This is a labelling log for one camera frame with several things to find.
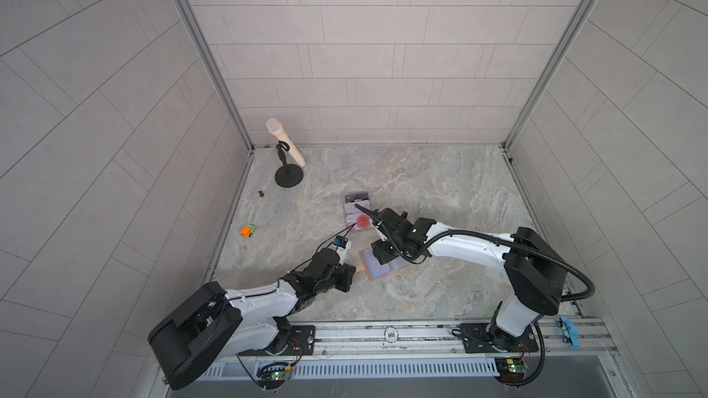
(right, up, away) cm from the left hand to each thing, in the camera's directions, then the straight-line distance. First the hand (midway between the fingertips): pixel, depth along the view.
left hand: (359, 270), depth 85 cm
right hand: (+6, +6, 0) cm, 8 cm away
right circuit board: (+38, -18, -17) cm, 46 cm away
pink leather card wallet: (+4, +1, -2) cm, 5 cm away
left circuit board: (-20, -18, -20) cm, 33 cm away
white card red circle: (0, +15, +4) cm, 15 cm away
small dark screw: (-37, +23, +15) cm, 45 cm away
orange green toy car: (-37, +12, +4) cm, 39 cm away
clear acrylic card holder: (-2, +22, +9) cm, 24 cm away
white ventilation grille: (-16, -18, -17) cm, 30 cm away
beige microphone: (-27, +45, +2) cm, 53 cm away
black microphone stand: (-28, +29, +20) cm, 45 cm away
